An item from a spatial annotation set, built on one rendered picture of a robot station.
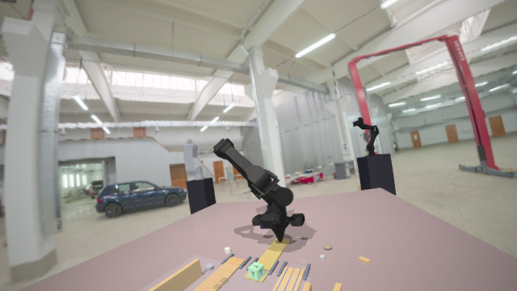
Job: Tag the light green cube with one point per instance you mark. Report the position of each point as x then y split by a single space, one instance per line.
257 266

